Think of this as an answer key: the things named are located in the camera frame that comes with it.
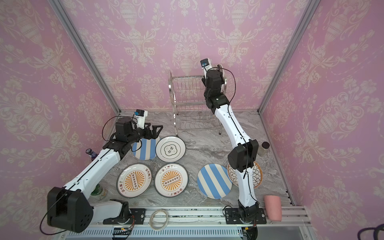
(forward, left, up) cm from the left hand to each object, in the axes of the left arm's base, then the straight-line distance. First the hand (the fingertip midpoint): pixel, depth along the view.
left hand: (156, 125), depth 80 cm
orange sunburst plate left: (-21, +14, -24) cm, 35 cm away
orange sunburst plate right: (-20, -8, -24) cm, 33 cm away
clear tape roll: (-40, -4, -26) cm, 48 cm away
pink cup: (-34, -60, -19) cm, 72 cm away
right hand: (+22, -32, +21) cm, 44 cm away
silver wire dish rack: (+33, -16, -23) cm, 44 cm away
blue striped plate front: (-20, -33, -24) cm, 46 cm away
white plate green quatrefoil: (0, -5, -24) cm, 25 cm away
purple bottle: (-14, +32, -6) cm, 36 cm away
